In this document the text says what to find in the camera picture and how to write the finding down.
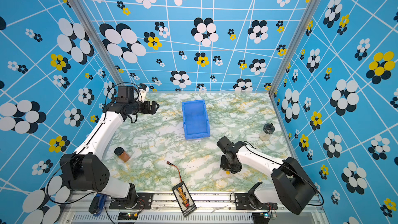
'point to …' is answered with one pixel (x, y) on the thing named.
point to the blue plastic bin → (196, 120)
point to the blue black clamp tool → (97, 205)
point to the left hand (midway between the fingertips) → (152, 102)
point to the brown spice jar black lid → (122, 153)
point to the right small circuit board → (260, 218)
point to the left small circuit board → (128, 216)
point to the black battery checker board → (184, 198)
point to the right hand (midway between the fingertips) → (227, 168)
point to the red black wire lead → (169, 163)
